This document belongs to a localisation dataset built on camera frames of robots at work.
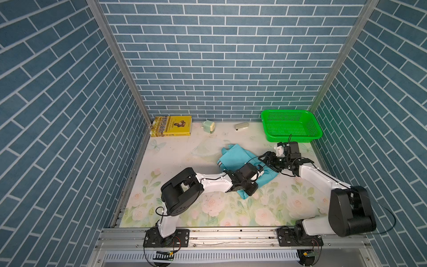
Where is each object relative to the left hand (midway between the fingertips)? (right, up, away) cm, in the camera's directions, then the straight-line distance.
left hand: (259, 189), depth 86 cm
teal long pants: (-13, +16, +8) cm, 22 cm away
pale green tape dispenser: (-29, +34, +23) cm, 50 cm away
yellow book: (-55, +35, +29) cm, 71 cm away
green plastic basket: (+38, +37, +34) cm, 62 cm away
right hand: (+3, +15, +3) cm, 15 cm away
